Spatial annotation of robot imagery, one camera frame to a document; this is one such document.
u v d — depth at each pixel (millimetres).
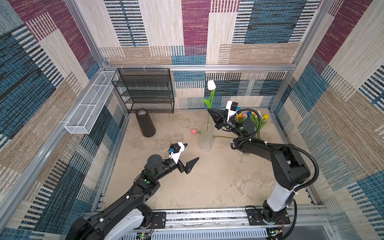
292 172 487
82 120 703
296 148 476
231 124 714
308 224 723
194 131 1053
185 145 618
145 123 964
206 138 856
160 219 731
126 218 567
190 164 639
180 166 638
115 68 916
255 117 1116
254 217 736
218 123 711
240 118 1112
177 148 597
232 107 661
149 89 1083
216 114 714
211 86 641
